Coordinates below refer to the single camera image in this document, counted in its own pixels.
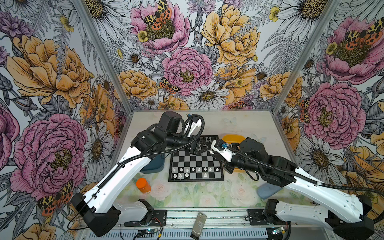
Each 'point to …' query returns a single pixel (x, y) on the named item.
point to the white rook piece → (174, 175)
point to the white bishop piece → (186, 175)
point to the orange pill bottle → (143, 185)
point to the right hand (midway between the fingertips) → (216, 157)
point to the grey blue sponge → (265, 190)
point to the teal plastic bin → (156, 165)
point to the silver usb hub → (198, 225)
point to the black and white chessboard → (203, 166)
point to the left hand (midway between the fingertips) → (204, 151)
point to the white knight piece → (180, 175)
